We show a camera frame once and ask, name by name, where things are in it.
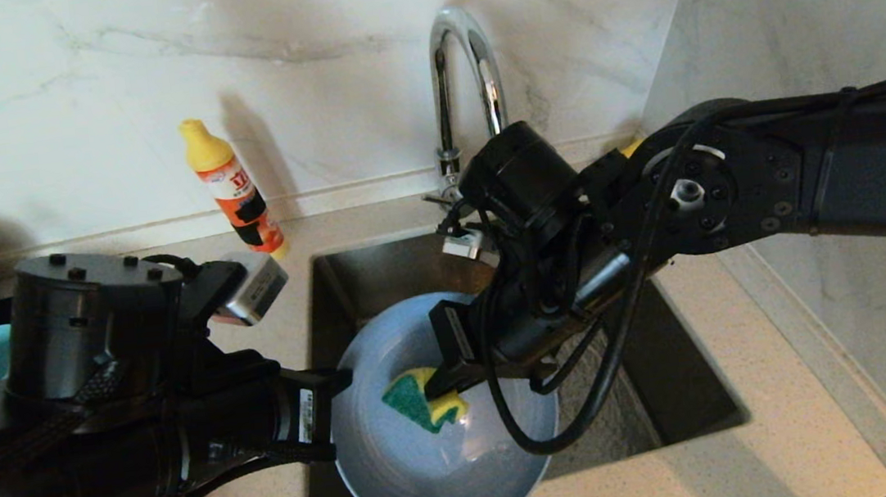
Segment yellow sponge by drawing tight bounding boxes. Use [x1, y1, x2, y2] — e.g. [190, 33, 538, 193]
[380, 364, 471, 440]

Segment blue plate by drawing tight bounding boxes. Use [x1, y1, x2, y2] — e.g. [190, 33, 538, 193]
[317, 281, 569, 497]

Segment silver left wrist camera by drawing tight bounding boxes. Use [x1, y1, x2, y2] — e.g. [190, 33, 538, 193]
[215, 247, 294, 330]

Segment orange yellow dish soap bottle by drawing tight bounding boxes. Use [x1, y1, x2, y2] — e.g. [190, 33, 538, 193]
[179, 110, 290, 269]

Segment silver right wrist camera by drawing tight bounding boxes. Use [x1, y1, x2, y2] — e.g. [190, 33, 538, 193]
[439, 223, 496, 265]

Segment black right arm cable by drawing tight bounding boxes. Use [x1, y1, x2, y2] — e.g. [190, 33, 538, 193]
[458, 66, 886, 462]

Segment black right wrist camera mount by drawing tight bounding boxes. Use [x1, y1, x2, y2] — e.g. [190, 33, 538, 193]
[453, 115, 587, 239]

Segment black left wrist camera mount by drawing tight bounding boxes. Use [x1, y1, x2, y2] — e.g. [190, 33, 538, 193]
[0, 242, 197, 410]

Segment stainless steel sink basin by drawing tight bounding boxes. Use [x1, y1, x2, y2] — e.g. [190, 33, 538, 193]
[275, 198, 758, 497]

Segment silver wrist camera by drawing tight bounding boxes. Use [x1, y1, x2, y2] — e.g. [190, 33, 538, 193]
[215, 247, 294, 330]
[439, 223, 496, 265]

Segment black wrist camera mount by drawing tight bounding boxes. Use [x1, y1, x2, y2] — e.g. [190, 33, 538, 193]
[453, 115, 587, 239]
[0, 242, 197, 410]

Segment chrome gooseneck faucet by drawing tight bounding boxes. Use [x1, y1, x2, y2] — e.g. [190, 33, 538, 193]
[402, 1, 517, 206]

